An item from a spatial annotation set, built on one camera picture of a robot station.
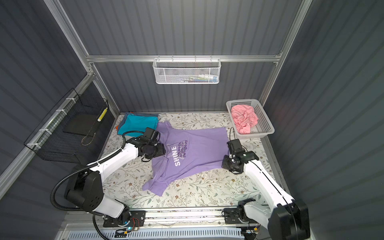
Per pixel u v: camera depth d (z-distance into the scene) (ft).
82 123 2.50
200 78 3.04
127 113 3.67
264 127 3.45
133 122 3.56
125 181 2.84
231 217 2.41
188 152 3.19
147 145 2.19
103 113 2.71
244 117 3.63
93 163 1.54
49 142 2.12
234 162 1.92
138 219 2.37
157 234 2.53
